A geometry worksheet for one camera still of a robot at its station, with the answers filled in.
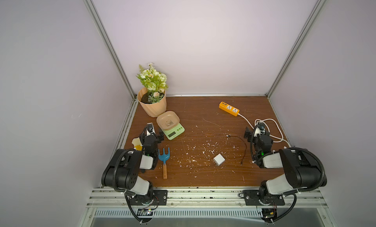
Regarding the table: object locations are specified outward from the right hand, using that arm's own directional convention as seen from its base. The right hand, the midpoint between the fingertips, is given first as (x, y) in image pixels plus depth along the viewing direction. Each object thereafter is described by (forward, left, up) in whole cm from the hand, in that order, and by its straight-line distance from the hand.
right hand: (255, 126), depth 90 cm
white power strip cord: (+11, -10, -9) cm, 17 cm away
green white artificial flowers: (+20, +64, +18) cm, 70 cm away
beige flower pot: (+10, +66, +2) cm, 67 cm away
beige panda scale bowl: (+7, +58, -5) cm, 59 cm away
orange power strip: (+21, +13, -8) cm, 26 cm away
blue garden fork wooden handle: (-18, +57, -8) cm, 61 cm away
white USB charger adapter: (-19, +24, -8) cm, 31 cm away
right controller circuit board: (-44, 0, -12) cm, 46 cm away
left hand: (-3, +65, 0) cm, 65 cm away
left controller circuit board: (-45, +63, -10) cm, 78 cm away
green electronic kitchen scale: (-3, +55, -6) cm, 55 cm away
